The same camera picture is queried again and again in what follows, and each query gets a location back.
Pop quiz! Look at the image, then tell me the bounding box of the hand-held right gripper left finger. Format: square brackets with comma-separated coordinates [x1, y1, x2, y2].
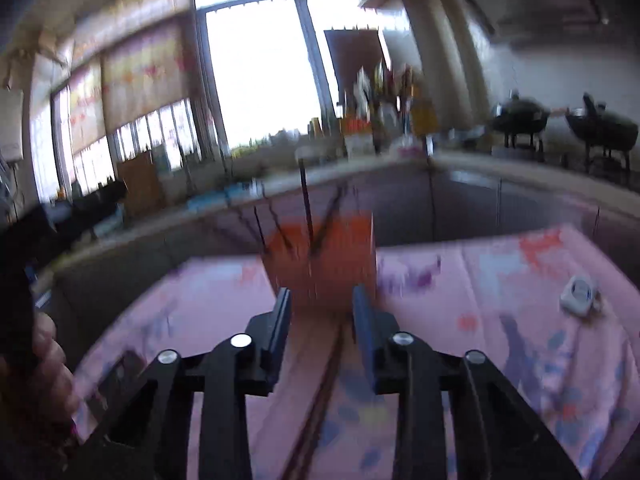
[70, 287, 294, 480]

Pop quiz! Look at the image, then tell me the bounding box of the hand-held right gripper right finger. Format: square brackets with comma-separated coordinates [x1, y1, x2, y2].
[352, 285, 583, 480]

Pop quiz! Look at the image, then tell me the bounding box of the orange plastic basket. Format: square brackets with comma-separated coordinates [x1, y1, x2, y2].
[260, 214, 377, 312]

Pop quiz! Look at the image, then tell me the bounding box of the person's left hand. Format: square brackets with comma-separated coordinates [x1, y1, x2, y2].
[0, 312, 81, 456]

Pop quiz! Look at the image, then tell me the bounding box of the dark smartphone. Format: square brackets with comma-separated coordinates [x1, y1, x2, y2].
[97, 350, 150, 401]

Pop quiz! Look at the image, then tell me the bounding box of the pink floral tablecloth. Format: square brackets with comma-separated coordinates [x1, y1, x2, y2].
[70, 224, 640, 480]

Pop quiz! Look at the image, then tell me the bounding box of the wooden cutting board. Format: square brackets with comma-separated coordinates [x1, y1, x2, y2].
[116, 150, 166, 218]

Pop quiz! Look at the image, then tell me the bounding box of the red and white box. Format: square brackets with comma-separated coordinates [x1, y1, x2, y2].
[342, 115, 375, 136]

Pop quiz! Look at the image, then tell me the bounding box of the white round device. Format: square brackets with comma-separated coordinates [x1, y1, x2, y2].
[559, 275, 601, 317]

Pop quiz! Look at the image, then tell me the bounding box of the yellow cooking oil bottle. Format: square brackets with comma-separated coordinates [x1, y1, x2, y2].
[412, 97, 440, 137]

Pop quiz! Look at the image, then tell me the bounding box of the yellowish window covering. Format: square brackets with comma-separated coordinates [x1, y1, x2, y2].
[67, 25, 191, 153]

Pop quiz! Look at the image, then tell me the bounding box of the black wok with lid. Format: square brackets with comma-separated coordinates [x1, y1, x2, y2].
[565, 92, 640, 155]

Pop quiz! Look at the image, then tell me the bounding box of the black wok with wooden handle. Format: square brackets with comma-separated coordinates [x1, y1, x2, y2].
[490, 90, 555, 148]

